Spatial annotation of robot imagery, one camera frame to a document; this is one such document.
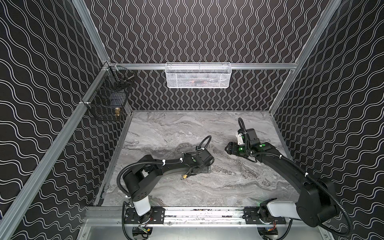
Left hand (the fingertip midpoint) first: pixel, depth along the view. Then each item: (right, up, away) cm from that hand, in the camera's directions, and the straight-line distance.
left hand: (208, 169), depth 86 cm
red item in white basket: (-6, +54, +11) cm, 55 cm away
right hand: (+13, +12, 0) cm, 17 cm away
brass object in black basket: (-51, +34, -4) cm, 61 cm away
